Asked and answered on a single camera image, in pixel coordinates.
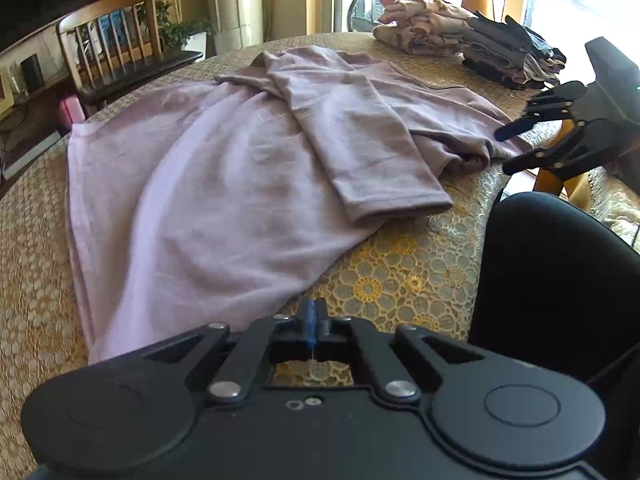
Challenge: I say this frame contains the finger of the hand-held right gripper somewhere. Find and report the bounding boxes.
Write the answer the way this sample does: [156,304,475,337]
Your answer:
[502,119,608,178]
[494,81,588,142]

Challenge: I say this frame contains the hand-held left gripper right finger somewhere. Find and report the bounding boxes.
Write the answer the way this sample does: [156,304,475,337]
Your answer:
[311,299,486,405]

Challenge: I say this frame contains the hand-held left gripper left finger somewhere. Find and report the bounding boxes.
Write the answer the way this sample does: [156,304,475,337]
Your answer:
[140,300,313,403]

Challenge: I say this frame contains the lilac garment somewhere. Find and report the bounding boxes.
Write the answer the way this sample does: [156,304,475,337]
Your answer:
[65,45,533,366]

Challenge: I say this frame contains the dark folded clothes stack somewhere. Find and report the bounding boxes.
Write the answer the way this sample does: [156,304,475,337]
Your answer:
[460,10,568,92]

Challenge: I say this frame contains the pink patterned folded clothes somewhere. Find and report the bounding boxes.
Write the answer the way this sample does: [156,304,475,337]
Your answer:
[372,0,483,56]

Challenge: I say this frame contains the black padded chair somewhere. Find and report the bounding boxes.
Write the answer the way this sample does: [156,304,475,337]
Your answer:
[469,191,640,386]

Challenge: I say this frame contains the silver washing machine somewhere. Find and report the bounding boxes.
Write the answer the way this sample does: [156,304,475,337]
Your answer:
[336,0,396,33]

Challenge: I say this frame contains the wooden chair black seat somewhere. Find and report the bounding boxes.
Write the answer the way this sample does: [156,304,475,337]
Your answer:
[56,0,206,111]

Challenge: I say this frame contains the pink case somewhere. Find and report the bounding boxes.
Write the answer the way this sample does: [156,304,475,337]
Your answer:
[59,97,85,128]

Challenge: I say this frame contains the white flat box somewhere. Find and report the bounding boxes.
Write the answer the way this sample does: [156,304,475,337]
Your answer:
[0,131,61,181]

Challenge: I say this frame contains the tall potted green plant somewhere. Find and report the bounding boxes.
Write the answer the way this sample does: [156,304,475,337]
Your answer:
[112,0,216,61]

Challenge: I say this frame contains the wooden television stand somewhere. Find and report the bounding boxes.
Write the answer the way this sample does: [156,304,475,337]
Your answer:
[0,60,86,196]

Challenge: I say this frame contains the blue picture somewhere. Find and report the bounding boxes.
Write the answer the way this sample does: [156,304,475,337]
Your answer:
[95,7,133,46]

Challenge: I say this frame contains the black speaker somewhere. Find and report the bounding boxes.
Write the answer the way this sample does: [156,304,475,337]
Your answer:
[21,55,45,93]

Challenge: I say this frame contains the black flat television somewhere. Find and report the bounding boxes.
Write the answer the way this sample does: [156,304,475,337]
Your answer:
[0,0,123,53]

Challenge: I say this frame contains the cream photo frame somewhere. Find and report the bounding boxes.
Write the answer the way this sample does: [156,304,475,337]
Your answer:
[0,70,15,116]

